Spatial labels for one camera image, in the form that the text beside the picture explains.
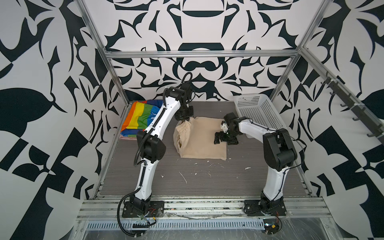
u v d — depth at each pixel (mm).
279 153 518
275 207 686
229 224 713
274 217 715
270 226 711
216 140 880
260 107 1151
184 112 744
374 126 556
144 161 583
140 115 1032
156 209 738
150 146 548
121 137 964
